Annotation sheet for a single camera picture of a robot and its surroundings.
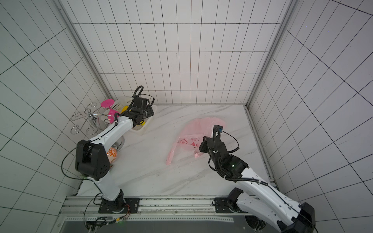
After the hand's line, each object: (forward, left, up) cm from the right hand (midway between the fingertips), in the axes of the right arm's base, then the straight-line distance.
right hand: (203, 134), depth 76 cm
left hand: (+17, +37, -4) cm, 41 cm away
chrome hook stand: (+2, +58, +7) cm, 59 cm away
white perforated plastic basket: (+32, +65, -13) cm, 74 cm away
